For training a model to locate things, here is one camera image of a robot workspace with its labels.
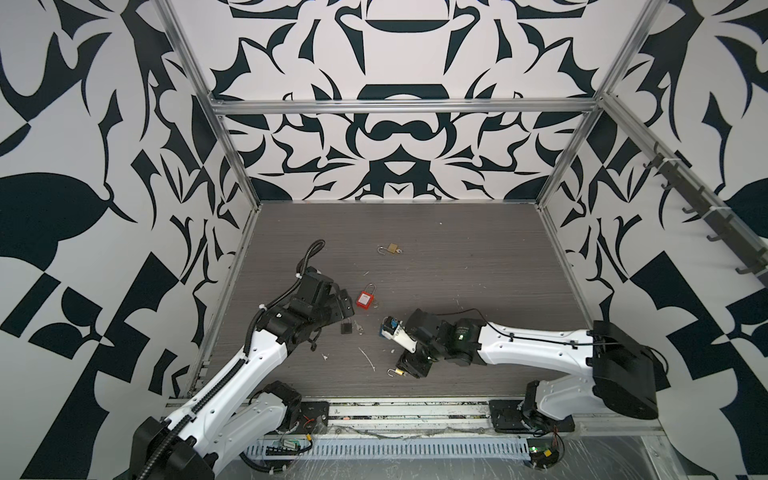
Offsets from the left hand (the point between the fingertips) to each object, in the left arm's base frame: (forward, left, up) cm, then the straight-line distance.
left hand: (339, 300), depth 80 cm
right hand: (-13, -16, -7) cm, 22 cm away
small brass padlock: (-15, -15, -13) cm, 25 cm away
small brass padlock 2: (+25, -15, -12) cm, 32 cm away
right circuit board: (-33, -48, -14) cm, 60 cm away
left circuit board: (-30, +12, -15) cm, 36 cm away
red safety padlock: (+7, -7, -12) cm, 15 cm away
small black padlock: (-2, -1, -13) cm, 14 cm away
